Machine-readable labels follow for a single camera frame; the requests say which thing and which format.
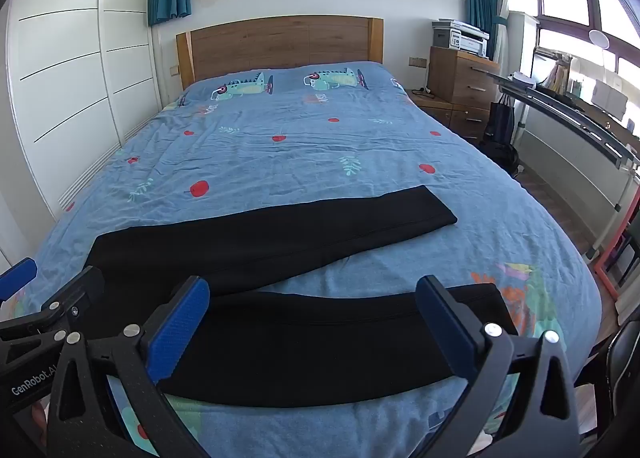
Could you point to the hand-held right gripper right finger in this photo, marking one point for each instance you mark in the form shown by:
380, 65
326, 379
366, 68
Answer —
447, 328

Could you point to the blue printed bed sheet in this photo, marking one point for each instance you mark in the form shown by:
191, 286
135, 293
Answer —
300, 163

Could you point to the white wardrobe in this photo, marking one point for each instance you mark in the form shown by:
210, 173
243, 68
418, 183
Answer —
60, 88

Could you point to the black bag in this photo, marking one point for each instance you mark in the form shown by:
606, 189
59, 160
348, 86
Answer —
500, 130

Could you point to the wooden nightstand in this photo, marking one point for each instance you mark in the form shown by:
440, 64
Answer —
430, 105

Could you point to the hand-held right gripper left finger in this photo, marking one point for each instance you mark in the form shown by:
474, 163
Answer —
175, 333

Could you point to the round white lamp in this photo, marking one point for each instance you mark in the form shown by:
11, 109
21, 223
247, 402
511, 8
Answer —
599, 40

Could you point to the red metal frame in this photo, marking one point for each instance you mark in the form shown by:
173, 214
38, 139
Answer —
607, 263

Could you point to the white printer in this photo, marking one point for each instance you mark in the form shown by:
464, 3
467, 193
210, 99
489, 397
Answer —
460, 38

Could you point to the wooden dresser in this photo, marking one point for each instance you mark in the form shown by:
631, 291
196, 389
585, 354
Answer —
462, 83

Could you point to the wooden headboard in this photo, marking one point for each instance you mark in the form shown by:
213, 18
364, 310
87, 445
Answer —
280, 43

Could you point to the black chair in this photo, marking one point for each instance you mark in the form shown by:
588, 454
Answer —
620, 378

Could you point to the dark desk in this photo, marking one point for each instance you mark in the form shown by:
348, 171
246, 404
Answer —
575, 110

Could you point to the black pants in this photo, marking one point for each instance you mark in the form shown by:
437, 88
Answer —
280, 338

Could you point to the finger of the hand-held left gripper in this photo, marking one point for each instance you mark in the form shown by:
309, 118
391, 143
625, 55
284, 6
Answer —
82, 288
17, 278

